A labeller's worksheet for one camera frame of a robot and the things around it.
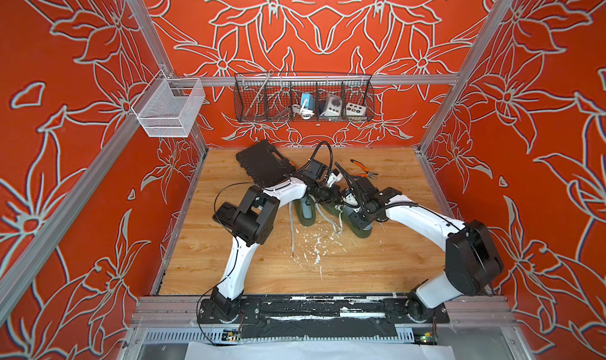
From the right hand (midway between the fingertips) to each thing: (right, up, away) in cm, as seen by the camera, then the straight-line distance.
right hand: (355, 217), depth 87 cm
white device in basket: (-8, +44, +4) cm, 45 cm away
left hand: (-3, +6, +3) cm, 7 cm away
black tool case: (-38, +21, +20) cm, 48 cm away
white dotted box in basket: (+1, +42, +6) cm, 43 cm away
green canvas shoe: (-19, +1, +6) cm, 20 cm away
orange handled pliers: (+10, +16, +20) cm, 28 cm away
